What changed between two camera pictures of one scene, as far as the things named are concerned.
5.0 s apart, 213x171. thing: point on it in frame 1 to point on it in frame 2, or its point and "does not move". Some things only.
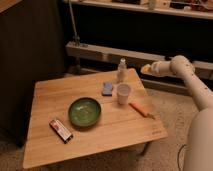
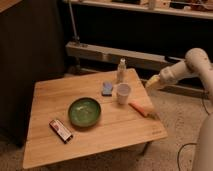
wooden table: (80, 115) does not move
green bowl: (84, 112) does not move
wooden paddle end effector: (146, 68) to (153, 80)
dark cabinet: (32, 49) does not move
